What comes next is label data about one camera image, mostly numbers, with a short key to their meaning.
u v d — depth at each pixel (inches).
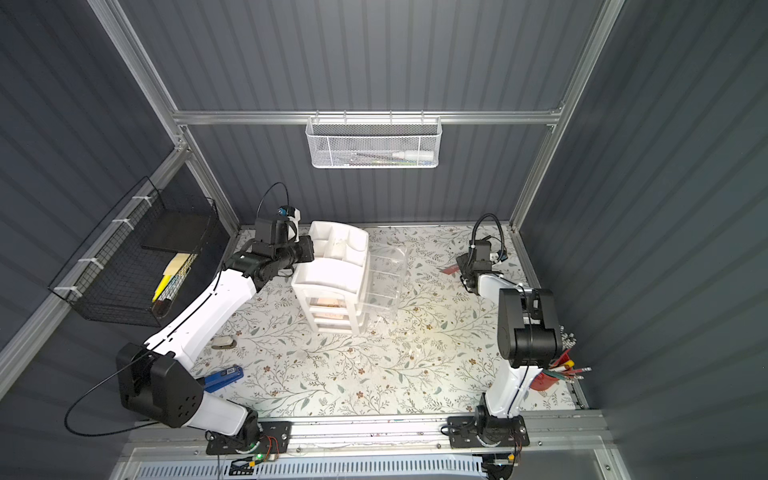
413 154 36.8
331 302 35.2
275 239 24.6
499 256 34.6
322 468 30.3
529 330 19.2
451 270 40.1
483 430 26.5
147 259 29.7
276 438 28.6
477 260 30.8
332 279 31.7
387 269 42.0
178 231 31.2
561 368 28.5
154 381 16.1
